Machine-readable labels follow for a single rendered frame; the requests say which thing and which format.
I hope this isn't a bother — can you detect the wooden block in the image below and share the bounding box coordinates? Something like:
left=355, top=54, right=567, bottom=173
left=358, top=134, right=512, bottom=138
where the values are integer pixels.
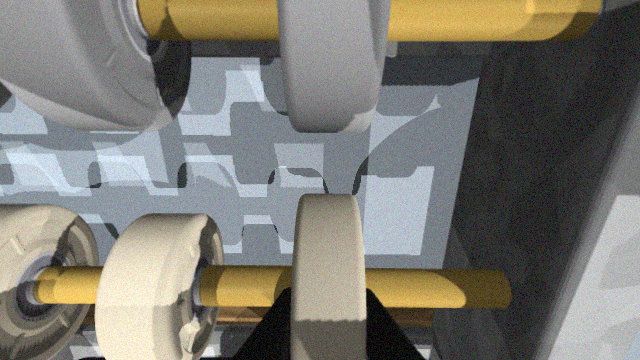
left=81, top=303, right=435, bottom=328

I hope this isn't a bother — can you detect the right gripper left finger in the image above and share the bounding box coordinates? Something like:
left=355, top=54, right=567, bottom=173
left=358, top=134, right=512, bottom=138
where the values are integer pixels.
left=230, top=288, right=291, bottom=360

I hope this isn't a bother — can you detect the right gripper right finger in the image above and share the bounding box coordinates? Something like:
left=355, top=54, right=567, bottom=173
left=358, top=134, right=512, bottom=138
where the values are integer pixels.
left=366, top=288, right=426, bottom=360

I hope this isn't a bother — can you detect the cream wheel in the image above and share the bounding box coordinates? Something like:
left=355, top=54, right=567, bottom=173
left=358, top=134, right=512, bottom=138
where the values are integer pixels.
left=0, top=204, right=99, bottom=360
left=290, top=193, right=366, bottom=360
left=95, top=213, right=224, bottom=360

